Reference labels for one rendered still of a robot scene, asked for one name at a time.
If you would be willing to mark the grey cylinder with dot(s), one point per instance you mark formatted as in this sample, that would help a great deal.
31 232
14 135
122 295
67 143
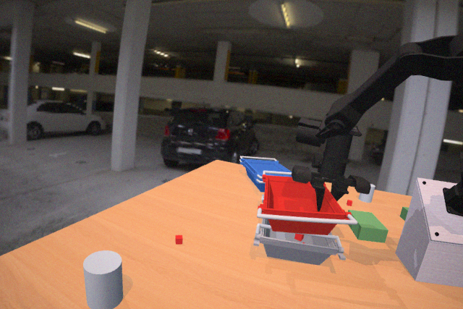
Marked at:
367 198
103 279

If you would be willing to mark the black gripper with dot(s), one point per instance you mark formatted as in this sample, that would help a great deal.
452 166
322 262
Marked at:
333 167

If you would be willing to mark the green rectangular block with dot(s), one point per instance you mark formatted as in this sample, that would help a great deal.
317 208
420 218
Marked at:
403 213
369 228

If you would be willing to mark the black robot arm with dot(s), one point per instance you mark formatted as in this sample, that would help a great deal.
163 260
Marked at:
440 58

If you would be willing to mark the blue plastic tray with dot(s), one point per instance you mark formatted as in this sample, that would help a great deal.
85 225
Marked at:
258 182

